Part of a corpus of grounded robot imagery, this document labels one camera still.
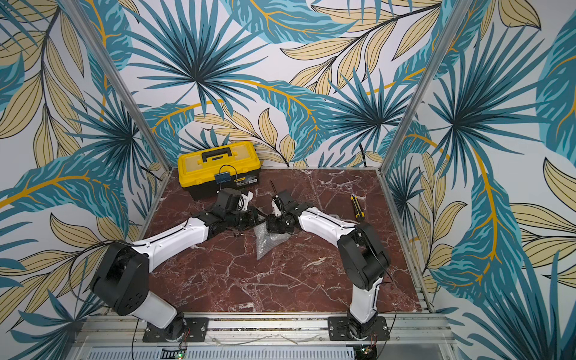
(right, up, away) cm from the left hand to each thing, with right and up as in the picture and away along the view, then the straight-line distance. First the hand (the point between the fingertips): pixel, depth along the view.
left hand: (267, 221), depth 83 cm
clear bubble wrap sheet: (-1, -8, +2) cm, 8 cm away
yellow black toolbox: (-29, +19, +12) cm, 37 cm away
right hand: (0, -3, +6) cm, 7 cm away
